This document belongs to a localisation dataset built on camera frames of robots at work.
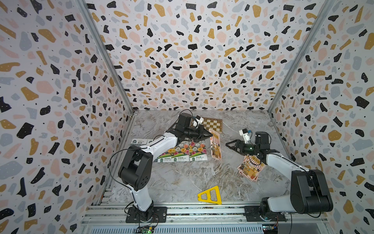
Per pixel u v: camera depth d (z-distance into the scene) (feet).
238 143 2.55
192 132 2.46
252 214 2.40
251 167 2.96
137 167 1.55
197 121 2.40
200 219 2.40
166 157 3.11
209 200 2.56
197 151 3.21
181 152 3.20
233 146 2.67
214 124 3.60
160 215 2.41
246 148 2.57
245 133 2.69
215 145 2.77
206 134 2.65
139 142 3.38
